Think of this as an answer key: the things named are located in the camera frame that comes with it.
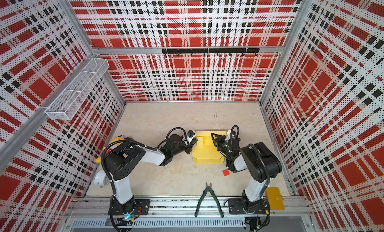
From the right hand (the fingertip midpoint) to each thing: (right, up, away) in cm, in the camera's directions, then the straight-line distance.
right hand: (210, 133), depth 90 cm
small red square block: (+9, -22, -4) cm, 24 cm away
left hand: (-8, -4, +3) cm, 9 cm away
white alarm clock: (-58, -22, -13) cm, 64 cm away
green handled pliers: (-3, -29, -11) cm, 31 cm away
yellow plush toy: (-68, -16, -1) cm, 70 cm away
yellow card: (+32, -32, -15) cm, 48 cm away
